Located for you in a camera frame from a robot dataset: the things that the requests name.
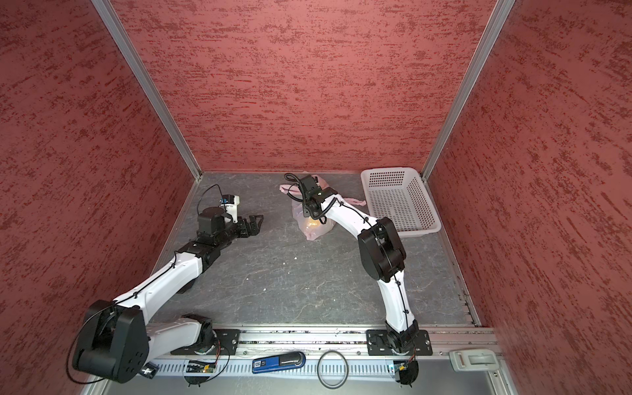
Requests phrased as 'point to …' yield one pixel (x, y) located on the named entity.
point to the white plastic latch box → (474, 360)
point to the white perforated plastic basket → (400, 194)
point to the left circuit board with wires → (197, 366)
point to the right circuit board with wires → (406, 371)
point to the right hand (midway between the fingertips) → (314, 211)
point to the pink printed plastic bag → (310, 225)
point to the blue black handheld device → (278, 362)
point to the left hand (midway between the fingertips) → (253, 221)
